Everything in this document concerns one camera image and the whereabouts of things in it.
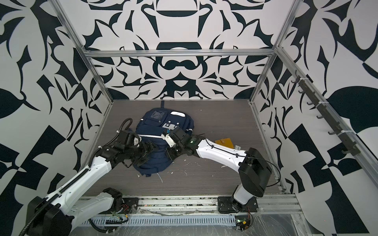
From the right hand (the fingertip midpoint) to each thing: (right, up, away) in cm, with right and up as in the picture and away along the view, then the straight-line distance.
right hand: (165, 153), depth 78 cm
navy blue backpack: (-13, +14, +19) cm, 27 cm away
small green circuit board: (+38, -32, -7) cm, 50 cm away
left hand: (-5, +2, +1) cm, 6 cm away
